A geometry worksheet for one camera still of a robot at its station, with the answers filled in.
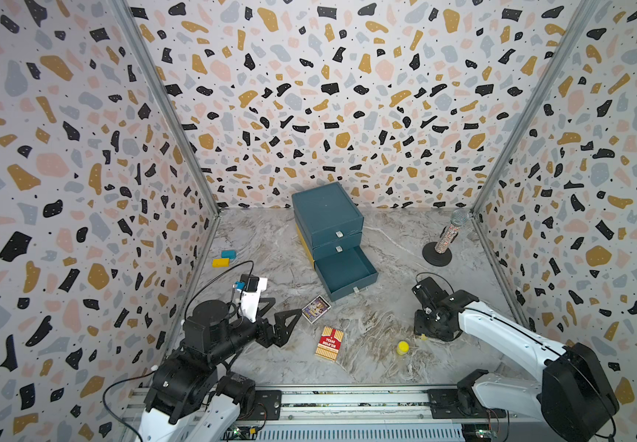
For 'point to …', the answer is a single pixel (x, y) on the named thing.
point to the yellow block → (221, 262)
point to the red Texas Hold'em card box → (330, 343)
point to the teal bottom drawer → (345, 272)
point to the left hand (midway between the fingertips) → (289, 306)
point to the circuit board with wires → (237, 432)
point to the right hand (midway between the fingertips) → (422, 329)
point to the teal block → (228, 254)
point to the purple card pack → (316, 308)
